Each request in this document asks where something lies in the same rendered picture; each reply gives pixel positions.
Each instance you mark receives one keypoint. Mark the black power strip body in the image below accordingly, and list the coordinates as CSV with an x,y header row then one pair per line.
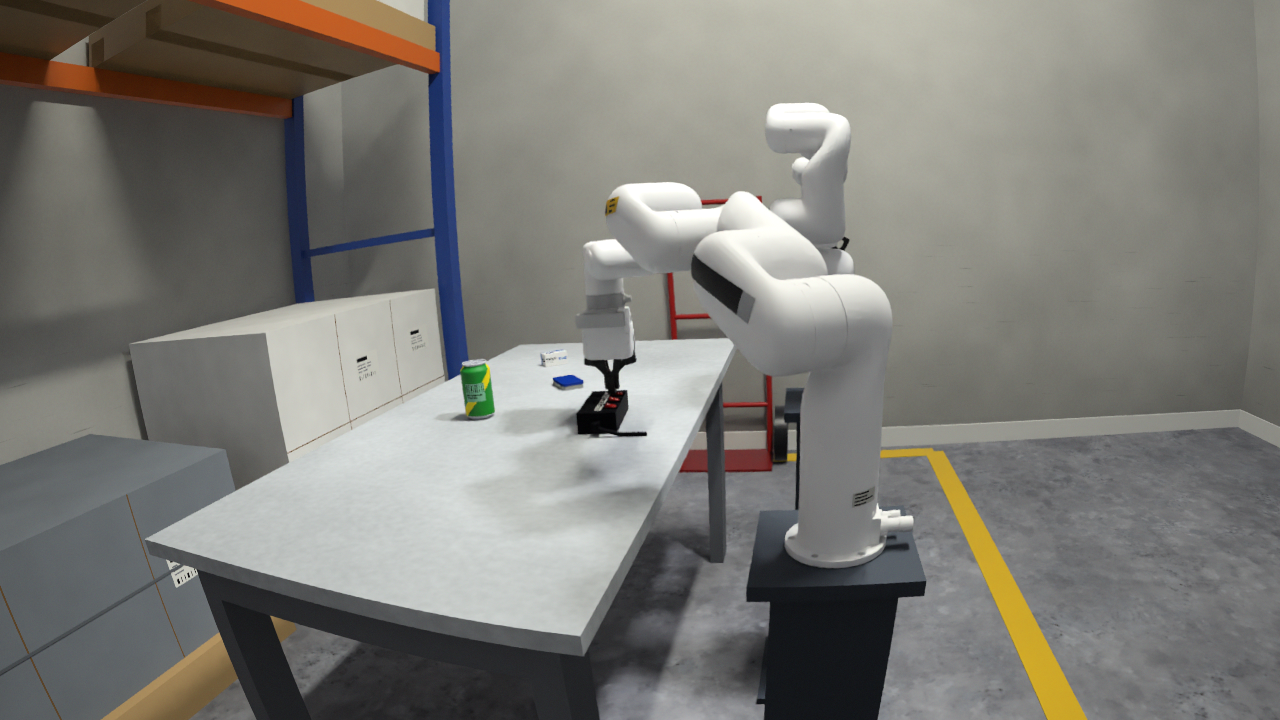
x,y
603,410

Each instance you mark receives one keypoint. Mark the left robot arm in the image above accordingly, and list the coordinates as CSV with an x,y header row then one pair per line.
x,y
783,328

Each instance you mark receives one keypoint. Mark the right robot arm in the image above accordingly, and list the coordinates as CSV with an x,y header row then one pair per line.
x,y
819,215

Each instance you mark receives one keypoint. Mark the green drink can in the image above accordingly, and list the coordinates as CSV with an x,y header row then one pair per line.
x,y
477,389

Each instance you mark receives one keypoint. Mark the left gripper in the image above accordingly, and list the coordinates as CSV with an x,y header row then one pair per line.
x,y
610,343

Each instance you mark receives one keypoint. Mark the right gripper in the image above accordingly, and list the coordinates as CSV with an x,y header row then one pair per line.
x,y
832,245

